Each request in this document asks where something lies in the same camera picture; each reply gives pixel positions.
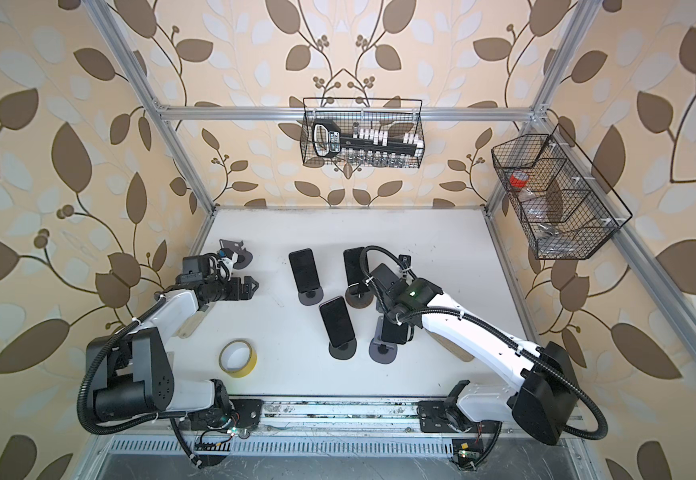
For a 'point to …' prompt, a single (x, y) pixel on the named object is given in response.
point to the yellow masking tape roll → (238, 358)
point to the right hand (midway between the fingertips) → (395, 301)
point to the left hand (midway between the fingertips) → (242, 281)
